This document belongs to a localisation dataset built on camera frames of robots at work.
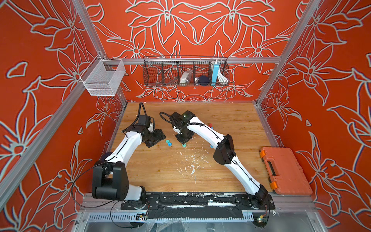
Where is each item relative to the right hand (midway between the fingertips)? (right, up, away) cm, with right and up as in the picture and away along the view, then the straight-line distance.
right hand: (180, 142), depth 89 cm
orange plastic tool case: (+60, -16, -9) cm, 63 cm away
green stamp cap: (-9, -1, +8) cm, 12 cm away
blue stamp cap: (-7, -2, +6) cm, 10 cm away
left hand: (-11, +3, -3) cm, 12 cm away
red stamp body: (+22, +10, +14) cm, 28 cm away
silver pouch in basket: (+3, +42, +3) cm, 42 cm away
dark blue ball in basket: (+16, +41, +7) cm, 44 cm away
